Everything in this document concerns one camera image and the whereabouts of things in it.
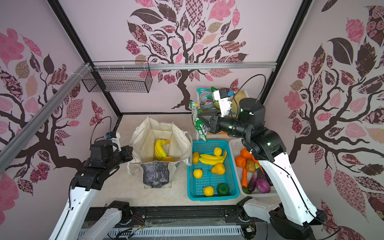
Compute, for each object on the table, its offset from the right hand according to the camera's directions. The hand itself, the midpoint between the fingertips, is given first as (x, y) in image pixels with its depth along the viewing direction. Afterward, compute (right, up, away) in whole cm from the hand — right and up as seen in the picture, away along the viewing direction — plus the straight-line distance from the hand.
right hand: (200, 114), depth 53 cm
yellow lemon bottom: (+5, -39, +24) cm, 46 cm away
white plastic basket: (+24, -18, +42) cm, 51 cm away
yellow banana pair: (+9, -25, +37) cm, 46 cm away
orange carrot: (+35, -26, +35) cm, 55 cm away
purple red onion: (+33, -35, +21) cm, 52 cm away
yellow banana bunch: (-24, -19, +37) cm, 48 cm away
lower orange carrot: (+26, -34, +31) cm, 53 cm away
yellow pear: (+12, -29, +31) cm, 44 cm away
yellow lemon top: (+12, -20, +39) cm, 46 cm away
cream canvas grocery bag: (-11, -17, +33) cm, 39 cm away
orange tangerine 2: (+25, -25, +32) cm, 48 cm away
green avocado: (+13, -38, +24) cm, 47 cm away
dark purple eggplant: (+34, -32, +28) cm, 55 cm away
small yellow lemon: (-1, -32, +30) cm, 44 cm away
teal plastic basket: (+8, -33, +35) cm, 49 cm away
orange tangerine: (+30, -21, +37) cm, 52 cm away
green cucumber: (+26, -39, +26) cm, 54 cm away
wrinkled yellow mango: (-1, -24, +36) cm, 43 cm away
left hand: (-33, -16, +19) cm, 41 cm away
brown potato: (+31, -28, +32) cm, 52 cm away
